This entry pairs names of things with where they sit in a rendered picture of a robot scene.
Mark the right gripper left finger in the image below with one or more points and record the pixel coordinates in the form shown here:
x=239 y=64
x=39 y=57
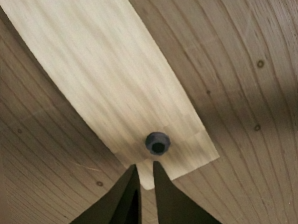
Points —
x=113 y=206

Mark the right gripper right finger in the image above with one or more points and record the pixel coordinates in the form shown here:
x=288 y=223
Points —
x=173 y=205

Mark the pale wooden slat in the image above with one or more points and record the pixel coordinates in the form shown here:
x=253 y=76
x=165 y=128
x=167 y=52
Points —
x=105 y=62

